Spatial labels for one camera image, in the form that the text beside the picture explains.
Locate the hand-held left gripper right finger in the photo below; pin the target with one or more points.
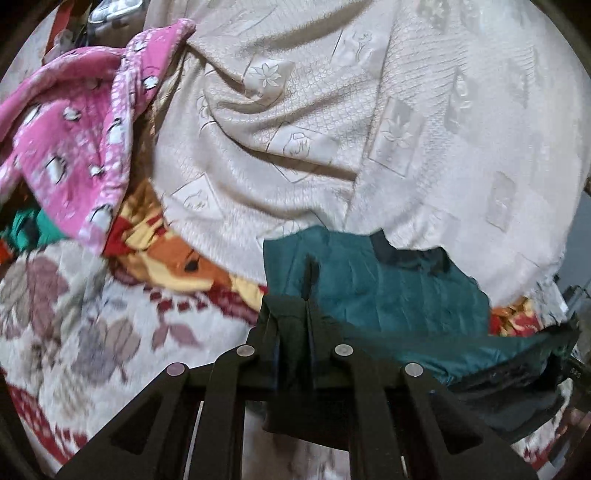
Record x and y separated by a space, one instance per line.
316 332

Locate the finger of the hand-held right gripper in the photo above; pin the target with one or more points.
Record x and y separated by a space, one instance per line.
564 357

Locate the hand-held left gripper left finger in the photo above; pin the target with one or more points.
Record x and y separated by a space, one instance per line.
270 332

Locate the dark green puffer jacket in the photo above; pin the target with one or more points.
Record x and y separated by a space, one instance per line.
397 295

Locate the orange cartoon printed blanket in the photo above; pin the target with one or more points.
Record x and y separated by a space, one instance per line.
184 258

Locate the white floral leaf blanket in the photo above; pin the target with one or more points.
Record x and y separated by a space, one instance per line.
87 323

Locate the cream embossed bedspread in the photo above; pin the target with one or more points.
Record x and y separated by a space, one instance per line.
351 115

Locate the teal green cloth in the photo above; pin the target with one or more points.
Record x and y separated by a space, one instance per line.
32 228

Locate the pink penguin print garment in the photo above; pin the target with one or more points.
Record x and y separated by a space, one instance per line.
60 138

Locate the silver grey crumpled item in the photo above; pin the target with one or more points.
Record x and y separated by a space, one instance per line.
115 11

